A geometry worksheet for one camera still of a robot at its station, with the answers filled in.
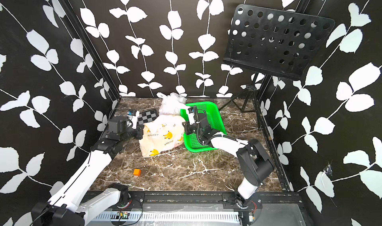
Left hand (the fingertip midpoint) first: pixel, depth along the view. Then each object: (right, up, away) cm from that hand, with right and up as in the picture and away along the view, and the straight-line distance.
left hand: (143, 123), depth 80 cm
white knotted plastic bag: (+12, +12, +25) cm, 30 cm away
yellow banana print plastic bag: (+10, -7, +8) cm, 15 cm away
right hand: (+21, +1, +8) cm, 22 cm away
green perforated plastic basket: (+26, -14, +16) cm, 33 cm away
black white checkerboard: (-5, +3, +25) cm, 26 cm away
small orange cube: (-4, -28, +2) cm, 28 cm away
